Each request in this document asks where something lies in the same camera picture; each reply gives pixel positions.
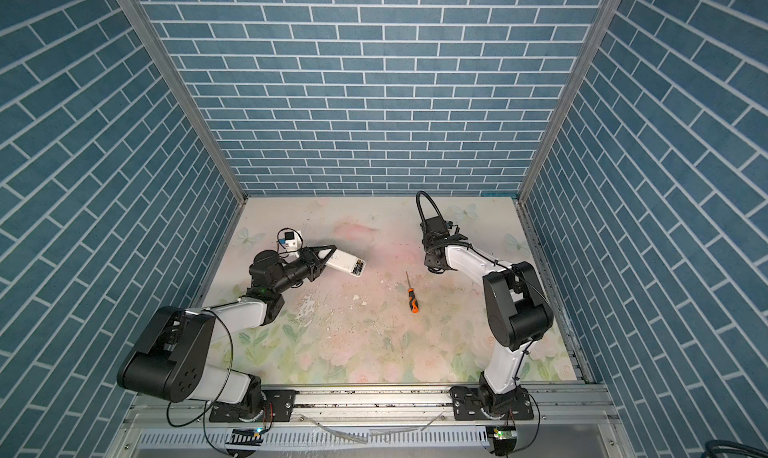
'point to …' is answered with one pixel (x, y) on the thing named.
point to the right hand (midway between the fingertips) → (438, 256)
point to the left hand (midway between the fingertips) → (337, 251)
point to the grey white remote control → (347, 263)
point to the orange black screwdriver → (412, 302)
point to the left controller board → (246, 437)
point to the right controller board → (504, 439)
